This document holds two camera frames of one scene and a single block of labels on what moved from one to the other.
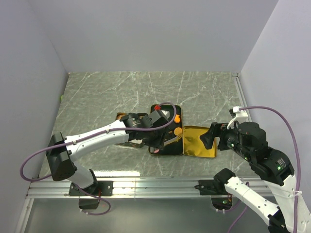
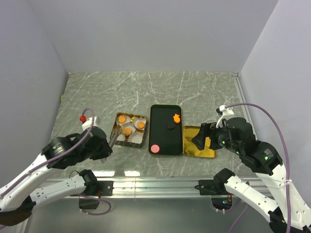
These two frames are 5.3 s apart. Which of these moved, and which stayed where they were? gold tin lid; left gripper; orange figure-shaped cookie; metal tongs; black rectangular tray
Moved: left gripper; metal tongs
Stayed: gold tin lid; orange figure-shaped cookie; black rectangular tray
